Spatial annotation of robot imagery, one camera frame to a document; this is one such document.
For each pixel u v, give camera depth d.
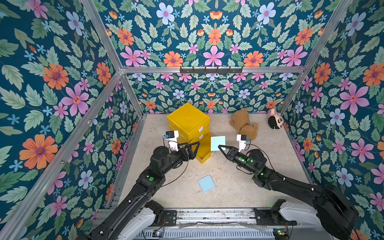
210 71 0.92
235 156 0.67
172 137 0.62
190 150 0.60
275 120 1.04
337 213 0.41
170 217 0.74
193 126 0.84
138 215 0.58
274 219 0.65
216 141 0.75
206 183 0.85
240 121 1.04
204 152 0.93
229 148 0.70
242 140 0.70
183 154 0.60
